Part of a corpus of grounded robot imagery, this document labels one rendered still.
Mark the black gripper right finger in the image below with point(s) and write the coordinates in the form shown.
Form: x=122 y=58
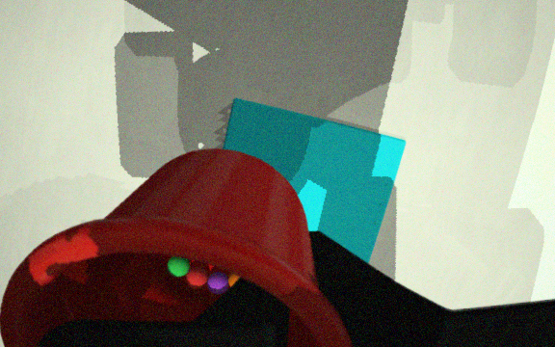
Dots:
x=377 y=311

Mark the green marble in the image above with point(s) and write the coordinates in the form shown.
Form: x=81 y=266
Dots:
x=178 y=267

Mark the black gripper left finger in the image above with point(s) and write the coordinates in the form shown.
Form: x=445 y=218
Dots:
x=245 y=316

